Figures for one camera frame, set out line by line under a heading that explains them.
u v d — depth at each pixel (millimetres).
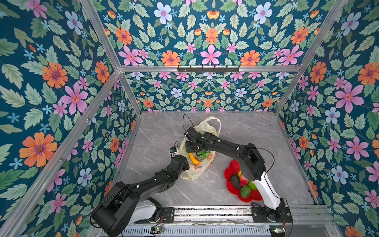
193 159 910
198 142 703
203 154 766
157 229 703
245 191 766
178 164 675
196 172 842
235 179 810
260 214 736
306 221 736
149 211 616
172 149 794
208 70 926
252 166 546
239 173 704
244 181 765
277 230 704
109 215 414
